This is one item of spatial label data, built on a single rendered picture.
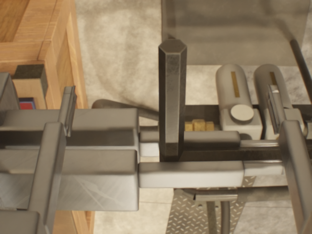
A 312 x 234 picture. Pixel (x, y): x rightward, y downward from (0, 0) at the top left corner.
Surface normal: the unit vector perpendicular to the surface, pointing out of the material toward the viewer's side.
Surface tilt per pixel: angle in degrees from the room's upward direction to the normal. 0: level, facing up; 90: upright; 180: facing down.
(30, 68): 90
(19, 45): 90
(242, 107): 90
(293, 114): 90
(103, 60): 0
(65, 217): 0
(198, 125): 60
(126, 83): 0
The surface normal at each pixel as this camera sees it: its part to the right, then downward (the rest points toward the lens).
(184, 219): 0.00, 0.69
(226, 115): -0.01, -0.73
